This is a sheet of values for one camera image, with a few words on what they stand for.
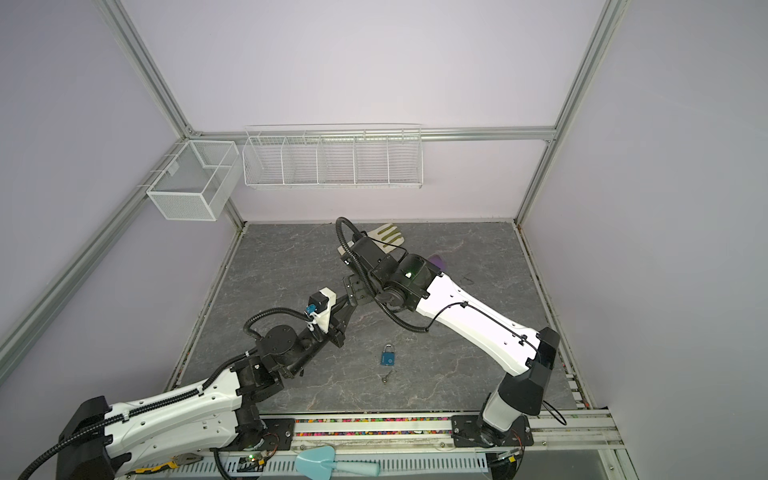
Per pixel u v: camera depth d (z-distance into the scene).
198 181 0.99
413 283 0.45
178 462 0.69
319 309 0.56
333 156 0.99
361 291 0.61
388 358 0.85
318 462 0.70
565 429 0.76
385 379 0.82
